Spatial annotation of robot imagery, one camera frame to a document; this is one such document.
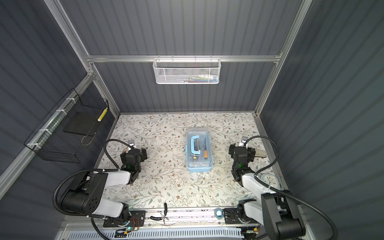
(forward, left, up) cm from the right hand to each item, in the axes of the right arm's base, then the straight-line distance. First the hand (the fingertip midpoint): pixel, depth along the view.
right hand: (245, 147), depth 87 cm
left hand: (0, +68, -4) cm, 68 cm away
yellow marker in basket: (+10, +81, +18) cm, 83 cm away
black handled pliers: (-34, +46, -11) cm, 58 cm away
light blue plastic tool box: (-1, +28, 0) cm, 28 cm away
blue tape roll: (-32, +18, -11) cm, 39 cm away
